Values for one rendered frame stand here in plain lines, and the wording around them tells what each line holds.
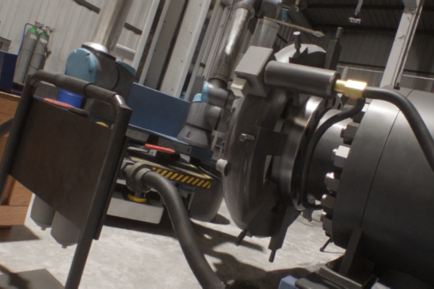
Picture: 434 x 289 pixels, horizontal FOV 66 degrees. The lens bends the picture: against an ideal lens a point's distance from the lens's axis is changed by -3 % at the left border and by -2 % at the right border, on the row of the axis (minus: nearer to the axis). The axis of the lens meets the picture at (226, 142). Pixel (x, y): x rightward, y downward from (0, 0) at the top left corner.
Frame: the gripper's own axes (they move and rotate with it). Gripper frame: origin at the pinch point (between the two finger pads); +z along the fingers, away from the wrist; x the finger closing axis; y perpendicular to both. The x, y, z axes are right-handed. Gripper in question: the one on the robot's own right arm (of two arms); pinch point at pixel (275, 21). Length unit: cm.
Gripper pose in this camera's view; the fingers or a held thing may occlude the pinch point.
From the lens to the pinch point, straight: 134.0
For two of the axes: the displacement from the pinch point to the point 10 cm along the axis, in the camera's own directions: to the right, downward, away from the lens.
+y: 9.6, 2.7, 0.5
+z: -2.7, 9.6, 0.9
